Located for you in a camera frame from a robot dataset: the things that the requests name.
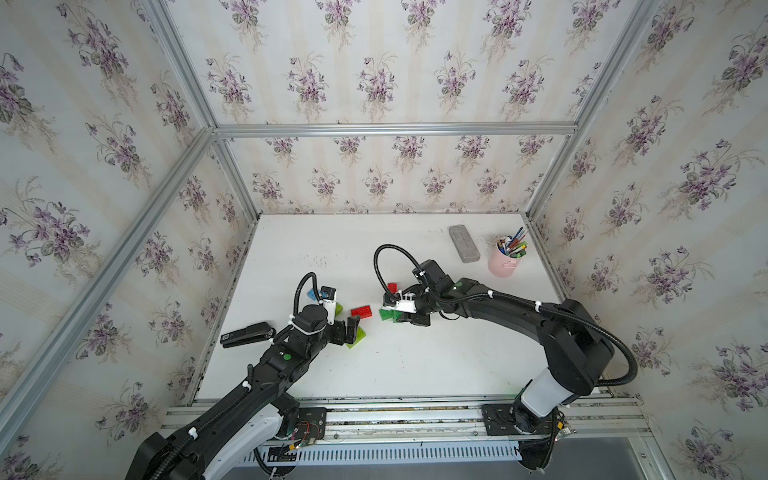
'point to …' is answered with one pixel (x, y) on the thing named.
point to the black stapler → (252, 333)
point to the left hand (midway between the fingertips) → (346, 315)
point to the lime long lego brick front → (360, 335)
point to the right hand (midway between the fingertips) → (404, 309)
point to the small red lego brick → (393, 287)
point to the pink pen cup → (500, 264)
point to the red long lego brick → (362, 312)
